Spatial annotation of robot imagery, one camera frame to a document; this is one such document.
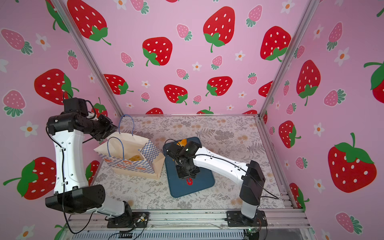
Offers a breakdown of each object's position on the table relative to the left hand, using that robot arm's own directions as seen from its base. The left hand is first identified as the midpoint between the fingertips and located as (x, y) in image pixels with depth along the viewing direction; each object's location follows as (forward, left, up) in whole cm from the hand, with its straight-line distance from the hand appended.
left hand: (118, 125), depth 71 cm
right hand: (-15, -34, -19) cm, 42 cm away
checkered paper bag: (+2, +8, -31) cm, 32 cm away
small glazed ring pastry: (-2, +1, -29) cm, 29 cm away
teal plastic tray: (-18, -29, -33) cm, 48 cm away
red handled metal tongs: (-22, -36, -16) cm, 45 cm away
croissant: (+13, -28, -33) cm, 45 cm away
